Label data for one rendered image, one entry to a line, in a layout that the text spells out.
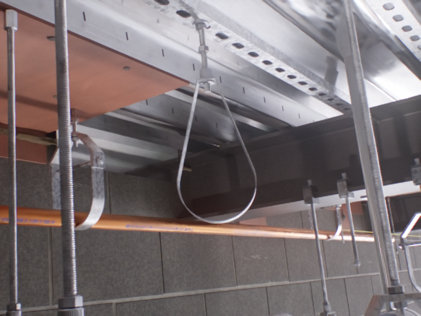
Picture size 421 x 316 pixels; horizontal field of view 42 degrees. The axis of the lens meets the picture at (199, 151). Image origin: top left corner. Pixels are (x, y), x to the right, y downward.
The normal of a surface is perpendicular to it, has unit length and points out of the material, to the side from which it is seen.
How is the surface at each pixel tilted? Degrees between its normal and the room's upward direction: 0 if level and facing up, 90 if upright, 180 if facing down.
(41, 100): 180
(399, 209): 90
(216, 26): 180
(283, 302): 90
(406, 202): 90
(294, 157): 90
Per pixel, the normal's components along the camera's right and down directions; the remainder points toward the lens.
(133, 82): 0.09, 0.97
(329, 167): -0.58, -0.15
